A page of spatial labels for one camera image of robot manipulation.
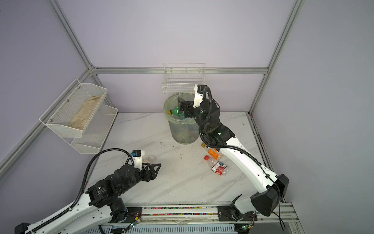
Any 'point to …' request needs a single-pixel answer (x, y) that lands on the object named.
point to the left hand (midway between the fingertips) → (154, 166)
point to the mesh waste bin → (183, 129)
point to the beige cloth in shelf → (85, 112)
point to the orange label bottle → (212, 152)
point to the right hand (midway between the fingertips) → (185, 96)
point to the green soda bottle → (175, 111)
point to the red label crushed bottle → (216, 166)
